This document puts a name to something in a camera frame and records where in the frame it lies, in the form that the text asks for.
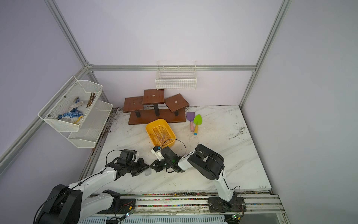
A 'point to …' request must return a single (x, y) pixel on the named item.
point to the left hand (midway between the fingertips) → (148, 168)
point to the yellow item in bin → (78, 119)
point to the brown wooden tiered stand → (153, 106)
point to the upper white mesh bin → (69, 107)
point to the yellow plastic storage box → (154, 140)
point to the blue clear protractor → (148, 171)
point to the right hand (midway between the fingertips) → (152, 168)
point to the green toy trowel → (197, 120)
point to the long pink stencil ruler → (161, 134)
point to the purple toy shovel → (190, 115)
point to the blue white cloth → (75, 115)
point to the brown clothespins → (91, 99)
